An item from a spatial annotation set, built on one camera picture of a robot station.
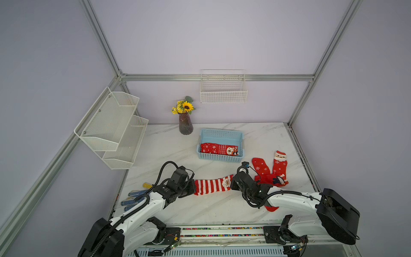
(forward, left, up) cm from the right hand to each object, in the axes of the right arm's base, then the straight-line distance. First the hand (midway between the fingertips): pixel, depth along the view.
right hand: (233, 179), depth 88 cm
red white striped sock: (-3, +16, -2) cm, 16 cm away
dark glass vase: (+45, +31, -1) cm, 55 cm away
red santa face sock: (+8, -29, -4) cm, 31 cm away
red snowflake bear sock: (+23, +9, -2) cm, 25 cm away
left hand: (-5, +21, +1) cm, 21 cm away
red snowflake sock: (+7, -19, -4) cm, 21 cm away
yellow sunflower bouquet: (+40, +29, +20) cm, 53 cm away
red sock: (-15, -18, -3) cm, 24 cm away
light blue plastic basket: (+33, +4, -3) cm, 34 cm away
